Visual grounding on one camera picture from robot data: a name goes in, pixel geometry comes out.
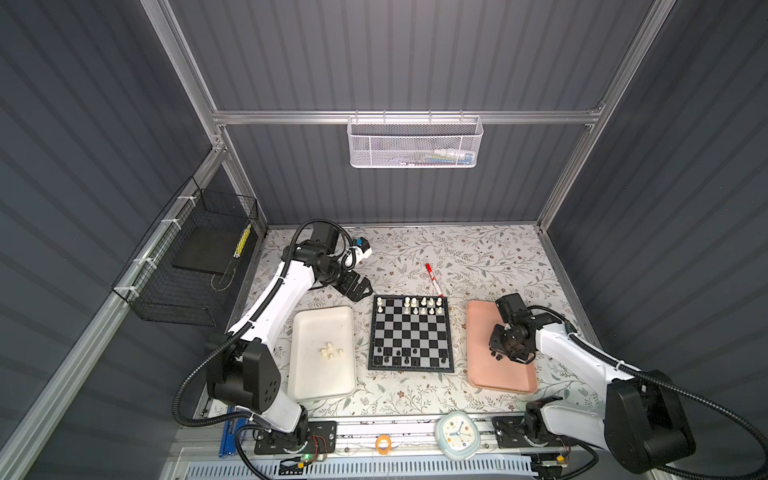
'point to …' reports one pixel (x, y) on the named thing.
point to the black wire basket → (180, 274)
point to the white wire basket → (414, 141)
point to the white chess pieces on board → (423, 303)
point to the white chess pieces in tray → (328, 351)
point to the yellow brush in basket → (243, 242)
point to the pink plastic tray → (485, 371)
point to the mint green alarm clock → (457, 435)
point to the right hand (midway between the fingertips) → (501, 347)
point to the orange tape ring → (390, 444)
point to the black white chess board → (410, 333)
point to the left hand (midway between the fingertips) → (357, 282)
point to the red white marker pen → (433, 278)
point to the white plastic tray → (312, 376)
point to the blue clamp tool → (228, 441)
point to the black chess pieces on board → (406, 359)
